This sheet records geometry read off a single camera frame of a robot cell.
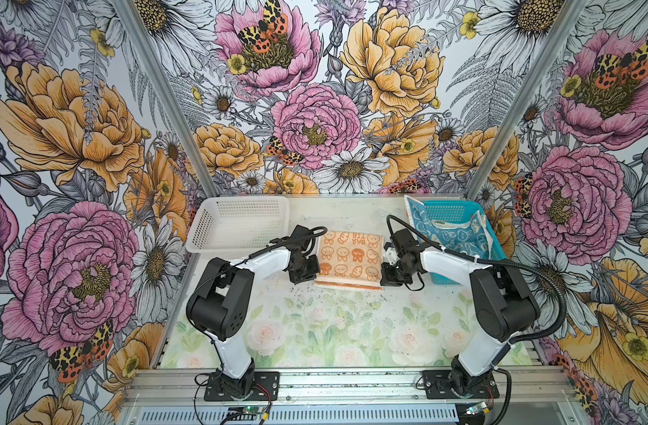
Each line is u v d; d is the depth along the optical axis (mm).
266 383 746
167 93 875
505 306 482
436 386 741
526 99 894
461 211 1084
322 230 818
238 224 1113
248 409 714
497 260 522
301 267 797
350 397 734
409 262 715
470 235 1046
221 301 483
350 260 994
